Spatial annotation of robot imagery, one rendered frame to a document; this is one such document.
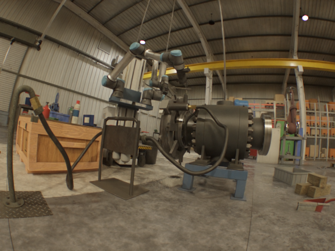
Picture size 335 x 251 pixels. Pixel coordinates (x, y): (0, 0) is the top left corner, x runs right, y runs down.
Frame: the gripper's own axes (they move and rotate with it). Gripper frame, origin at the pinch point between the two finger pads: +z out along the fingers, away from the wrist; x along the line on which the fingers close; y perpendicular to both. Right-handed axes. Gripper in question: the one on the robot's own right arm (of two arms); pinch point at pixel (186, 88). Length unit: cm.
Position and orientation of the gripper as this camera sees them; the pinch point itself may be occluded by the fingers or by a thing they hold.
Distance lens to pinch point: 141.1
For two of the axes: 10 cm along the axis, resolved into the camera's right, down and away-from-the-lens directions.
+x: -5.9, 6.2, -5.1
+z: 2.5, 7.5, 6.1
